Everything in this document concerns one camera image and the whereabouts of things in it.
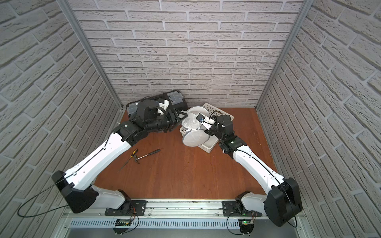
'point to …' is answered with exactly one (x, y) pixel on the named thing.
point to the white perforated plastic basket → (213, 141)
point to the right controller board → (246, 225)
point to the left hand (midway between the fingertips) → (188, 114)
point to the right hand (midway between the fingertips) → (210, 115)
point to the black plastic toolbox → (176, 99)
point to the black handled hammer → (136, 158)
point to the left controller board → (121, 225)
